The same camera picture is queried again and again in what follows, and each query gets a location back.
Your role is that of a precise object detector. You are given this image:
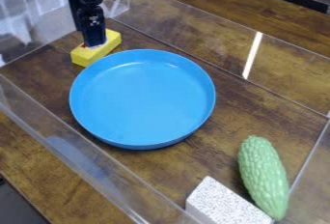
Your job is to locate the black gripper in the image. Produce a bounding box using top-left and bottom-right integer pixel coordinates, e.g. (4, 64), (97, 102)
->
(69, 0), (107, 47)

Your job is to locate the yellow block with label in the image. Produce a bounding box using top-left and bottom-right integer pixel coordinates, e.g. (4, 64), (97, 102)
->
(70, 29), (122, 68)

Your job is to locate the blue round tray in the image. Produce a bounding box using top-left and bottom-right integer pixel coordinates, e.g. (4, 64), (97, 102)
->
(69, 49), (217, 150)

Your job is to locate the white speckled foam block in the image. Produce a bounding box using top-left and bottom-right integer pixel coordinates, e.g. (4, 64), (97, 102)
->
(186, 176), (273, 224)

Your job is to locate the green bitter gourd toy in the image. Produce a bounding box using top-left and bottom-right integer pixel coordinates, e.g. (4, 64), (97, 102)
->
(238, 135), (289, 221)

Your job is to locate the clear acrylic enclosure wall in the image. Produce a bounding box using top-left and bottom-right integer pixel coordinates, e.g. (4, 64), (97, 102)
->
(0, 0), (330, 224)

